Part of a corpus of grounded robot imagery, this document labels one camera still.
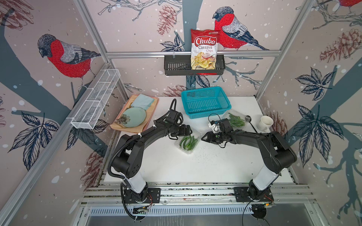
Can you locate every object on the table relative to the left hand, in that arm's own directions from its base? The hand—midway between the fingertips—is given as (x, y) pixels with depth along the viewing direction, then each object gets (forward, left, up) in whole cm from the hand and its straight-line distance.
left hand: (189, 129), depth 89 cm
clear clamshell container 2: (+18, -28, -8) cm, 34 cm away
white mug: (+5, -51, -1) cm, 52 cm away
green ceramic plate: (+17, +44, -10) cm, 48 cm away
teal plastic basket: (+33, -15, -10) cm, 38 cm away
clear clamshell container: (-5, +1, -9) cm, 11 cm away
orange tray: (+12, +55, -9) cm, 57 cm away
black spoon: (+12, -44, -5) cm, 46 cm away
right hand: (-3, -10, -7) cm, 12 cm away
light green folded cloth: (+35, +39, -9) cm, 53 cm away
